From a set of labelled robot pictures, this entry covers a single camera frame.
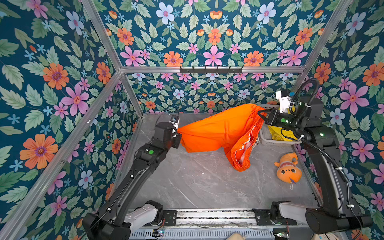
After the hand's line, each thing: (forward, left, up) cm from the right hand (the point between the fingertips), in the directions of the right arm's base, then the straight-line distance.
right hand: (259, 110), depth 63 cm
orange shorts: (+2, +7, -16) cm, 17 cm away
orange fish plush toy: (-12, -22, -34) cm, 43 cm away
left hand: (0, +37, -12) cm, 39 cm away
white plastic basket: (+10, -15, -32) cm, 37 cm away
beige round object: (-41, +10, -39) cm, 57 cm away
